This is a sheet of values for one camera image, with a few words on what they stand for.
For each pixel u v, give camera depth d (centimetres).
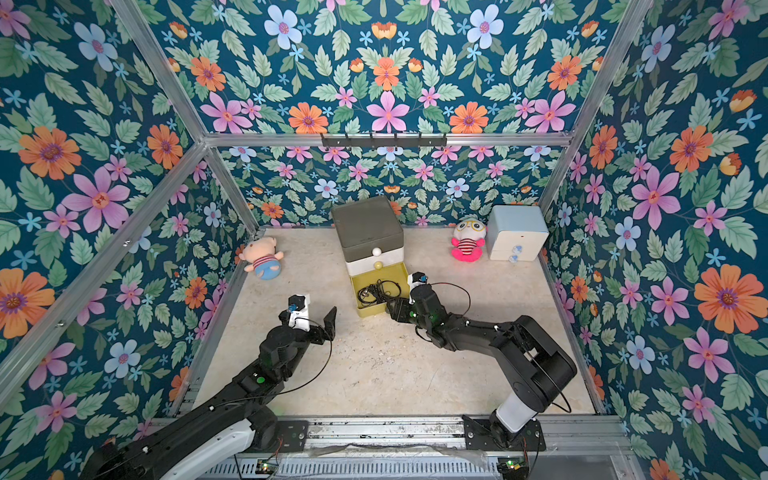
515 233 99
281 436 73
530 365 45
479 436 73
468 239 109
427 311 70
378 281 100
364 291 100
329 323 75
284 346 59
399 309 78
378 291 99
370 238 89
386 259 96
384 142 93
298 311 68
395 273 99
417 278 82
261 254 104
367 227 121
